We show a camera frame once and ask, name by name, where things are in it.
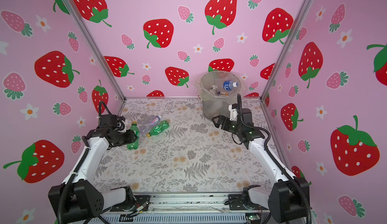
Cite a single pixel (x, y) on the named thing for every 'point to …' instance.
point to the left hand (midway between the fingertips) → (133, 137)
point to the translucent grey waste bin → (217, 90)
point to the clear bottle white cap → (148, 125)
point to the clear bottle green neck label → (212, 90)
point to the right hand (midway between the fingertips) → (217, 120)
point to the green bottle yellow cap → (158, 128)
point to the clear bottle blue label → (228, 85)
